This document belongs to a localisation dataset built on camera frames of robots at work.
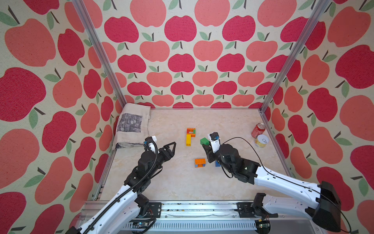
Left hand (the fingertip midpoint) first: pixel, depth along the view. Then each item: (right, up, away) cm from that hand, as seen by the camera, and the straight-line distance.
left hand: (174, 148), depth 74 cm
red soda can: (+55, +8, +23) cm, 60 cm away
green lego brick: (+15, +3, +1) cm, 16 cm away
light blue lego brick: (+12, -14, +14) cm, 23 cm away
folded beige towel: (-33, +11, +30) cm, 46 cm away
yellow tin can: (+56, +1, +22) cm, 61 cm away
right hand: (+17, 0, +1) cm, 17 cm away
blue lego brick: (+17, -13, +15) cm, 26 cm away
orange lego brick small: (+15, -14, +15) cm, 25 cm away
